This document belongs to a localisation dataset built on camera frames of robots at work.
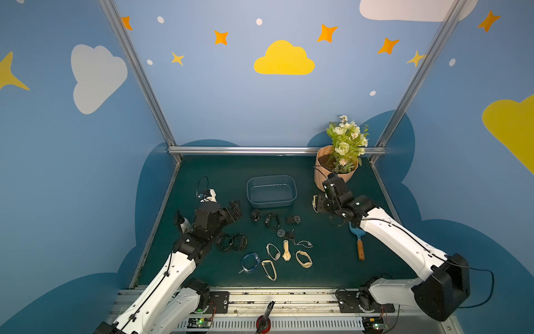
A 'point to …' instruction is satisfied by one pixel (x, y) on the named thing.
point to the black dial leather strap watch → (281, 232)
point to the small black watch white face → (255, 215)
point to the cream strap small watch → (286, 255)
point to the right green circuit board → (373, 325)
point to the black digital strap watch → (272, 221)
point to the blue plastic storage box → (274, 191)
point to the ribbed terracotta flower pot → (324, 166)
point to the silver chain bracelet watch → (302, 243)
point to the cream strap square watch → (272, 267)
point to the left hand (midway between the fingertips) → (236, 205)
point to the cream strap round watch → (309, 264)
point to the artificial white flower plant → (350, 142)
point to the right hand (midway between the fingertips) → (323, 198)
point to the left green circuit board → (199, 322)
